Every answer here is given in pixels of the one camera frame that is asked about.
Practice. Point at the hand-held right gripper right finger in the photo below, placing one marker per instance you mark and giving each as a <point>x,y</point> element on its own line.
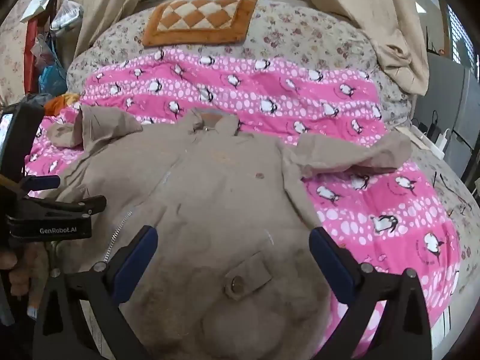
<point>330,258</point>

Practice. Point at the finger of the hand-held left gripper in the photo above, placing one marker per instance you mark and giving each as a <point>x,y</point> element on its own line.
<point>43,182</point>
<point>71,204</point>

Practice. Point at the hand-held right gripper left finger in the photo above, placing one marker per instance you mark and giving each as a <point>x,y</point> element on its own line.
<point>140,255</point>

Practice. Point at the beige jacket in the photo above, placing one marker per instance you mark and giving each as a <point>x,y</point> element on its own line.
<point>210,180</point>

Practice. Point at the person's left hand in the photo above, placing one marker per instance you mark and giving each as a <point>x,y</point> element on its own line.
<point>24,270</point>

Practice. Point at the orange plush toy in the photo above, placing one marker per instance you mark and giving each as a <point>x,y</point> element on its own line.
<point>58,104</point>

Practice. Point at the blue plastic bag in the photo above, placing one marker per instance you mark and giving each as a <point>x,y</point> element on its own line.
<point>50,78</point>

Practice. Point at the clear plastic bag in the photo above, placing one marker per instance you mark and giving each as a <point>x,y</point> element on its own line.
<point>67,15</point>

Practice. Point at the white paper box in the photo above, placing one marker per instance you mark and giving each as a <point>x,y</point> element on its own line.
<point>37,3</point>

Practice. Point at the white power strip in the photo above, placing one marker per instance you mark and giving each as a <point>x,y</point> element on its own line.
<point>425,138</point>

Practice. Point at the beige curtain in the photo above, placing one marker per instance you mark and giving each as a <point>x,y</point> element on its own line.
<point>367,7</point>
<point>105,3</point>

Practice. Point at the white charger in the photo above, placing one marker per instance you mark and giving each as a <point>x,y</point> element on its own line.
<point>444,138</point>

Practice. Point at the black charger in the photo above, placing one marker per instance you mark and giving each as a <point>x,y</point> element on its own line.
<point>434,129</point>

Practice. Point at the pink penguin print blanket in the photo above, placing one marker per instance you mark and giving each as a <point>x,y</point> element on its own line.
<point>262,82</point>

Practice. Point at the grey cabinet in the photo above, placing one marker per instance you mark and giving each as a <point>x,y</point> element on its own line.
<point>450,93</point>

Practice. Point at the orange checkered mat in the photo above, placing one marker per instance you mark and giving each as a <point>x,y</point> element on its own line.
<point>198,17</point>

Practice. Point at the floral bed sheet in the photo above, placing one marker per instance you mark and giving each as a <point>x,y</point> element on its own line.
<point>300,30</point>

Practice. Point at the red post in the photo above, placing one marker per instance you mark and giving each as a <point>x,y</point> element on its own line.
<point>30,56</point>

